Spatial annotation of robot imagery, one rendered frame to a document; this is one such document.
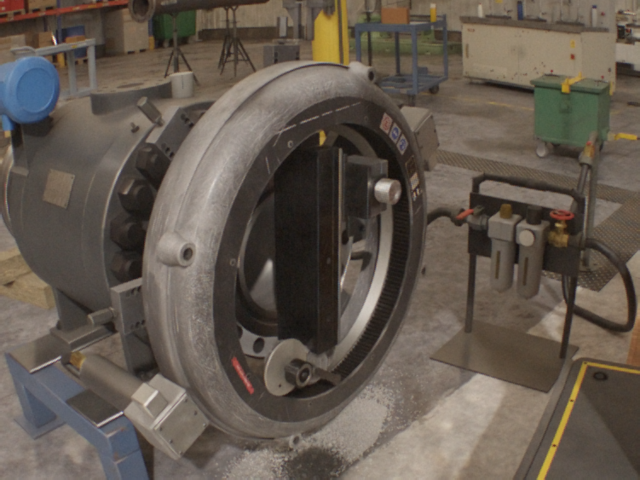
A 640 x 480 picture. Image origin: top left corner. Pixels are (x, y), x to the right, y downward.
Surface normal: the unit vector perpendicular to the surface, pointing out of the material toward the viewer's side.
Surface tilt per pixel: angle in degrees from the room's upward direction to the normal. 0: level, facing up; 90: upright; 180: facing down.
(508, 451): 0
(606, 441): 0
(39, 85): 90
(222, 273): 90
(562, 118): 90
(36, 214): 78
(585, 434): 0
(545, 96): 90
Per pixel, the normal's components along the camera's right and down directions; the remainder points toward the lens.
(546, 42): -0.81, 0.23
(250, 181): 0.79, 0.18
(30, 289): -0.40, 0.32
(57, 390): -0.04, -0.94
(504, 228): -0.62, 0.29
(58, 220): -0.61, 0.05
